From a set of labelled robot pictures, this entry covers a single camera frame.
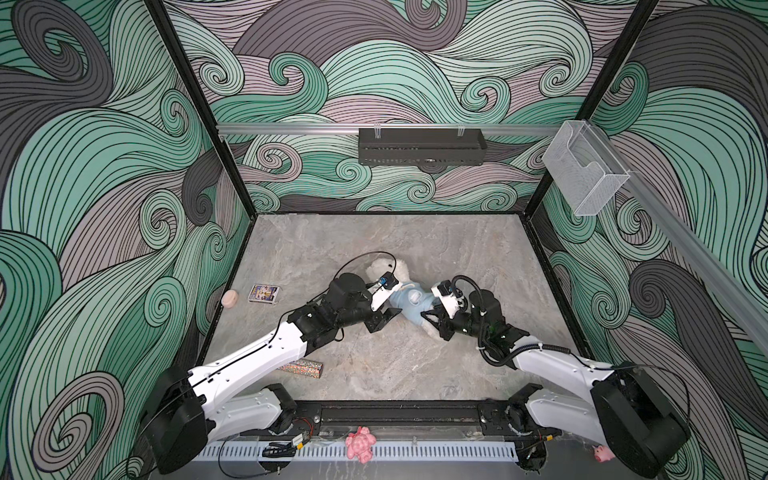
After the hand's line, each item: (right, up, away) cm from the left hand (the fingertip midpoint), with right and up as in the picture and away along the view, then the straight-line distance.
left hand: (394, 297), depth 75 cm
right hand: (+9, -6, +8) cm, 13 cm away
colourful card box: (-42, -3, +20) cm, 46 cm away
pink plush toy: (-8, -32, -8) cm, 34 cm away
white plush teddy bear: (-4, +6, +12) cm, 14 cm away
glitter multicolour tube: (-25, -20, +5) cm, 32 cm away
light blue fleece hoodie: (+5, -1, +2) cm, 6 cm away
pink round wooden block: (-51, -4, +18) cm, 55 cm away
